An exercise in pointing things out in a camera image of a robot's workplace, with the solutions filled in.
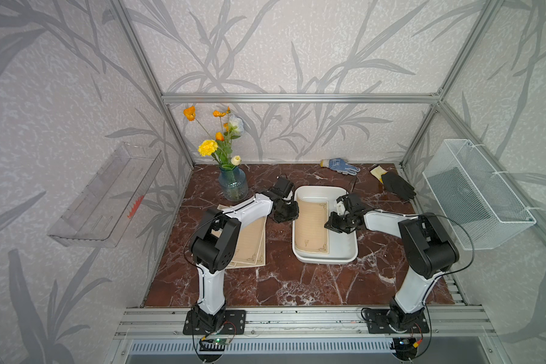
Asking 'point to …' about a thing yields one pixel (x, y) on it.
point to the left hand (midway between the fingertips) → (298, 215)
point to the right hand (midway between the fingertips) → (324, 223)
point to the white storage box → (343, 248)
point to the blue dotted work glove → (340, 165)
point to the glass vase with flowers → (232, 181)
